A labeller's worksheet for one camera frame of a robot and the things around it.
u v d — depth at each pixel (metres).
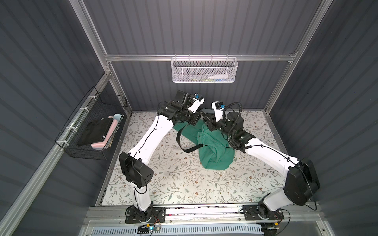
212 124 0.69
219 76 0.88
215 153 0.84
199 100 0.68
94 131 0.68
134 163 0.45
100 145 0.64
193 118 0.68
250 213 0.73
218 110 0.66
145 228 0.71
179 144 0.76
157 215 0.73
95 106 0.79
